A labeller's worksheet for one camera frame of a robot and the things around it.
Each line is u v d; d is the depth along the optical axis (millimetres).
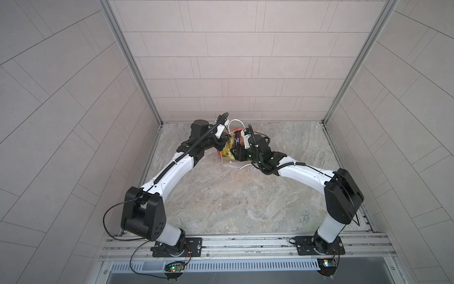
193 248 709
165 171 486
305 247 707
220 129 702
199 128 599
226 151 849
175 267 644
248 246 723
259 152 639
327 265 681
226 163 828
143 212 416
